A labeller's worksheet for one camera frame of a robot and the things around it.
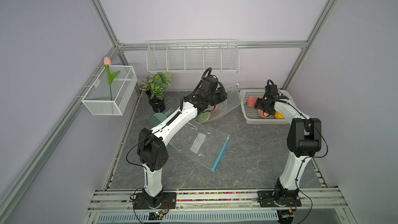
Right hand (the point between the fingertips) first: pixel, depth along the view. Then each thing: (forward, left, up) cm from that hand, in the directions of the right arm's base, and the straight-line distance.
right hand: (261, 105), depth 100 cm
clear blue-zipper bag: (-24, +39, -8) cm, 47 cm away
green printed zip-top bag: (-13, +23, +20) cm, 33 cm away
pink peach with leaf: (-10, +5, +6) cm, 13 cm away
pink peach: (+7, +4, -4) cm, 9 cm away
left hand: (-8, +24, +20) cm, 32 cm away
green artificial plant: (+2, +65, +17) cm, 67 cm away
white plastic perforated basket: (-2, +5, -8) cm, 10 cm away
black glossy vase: (+3, +69, -3) cm, 69 cm away
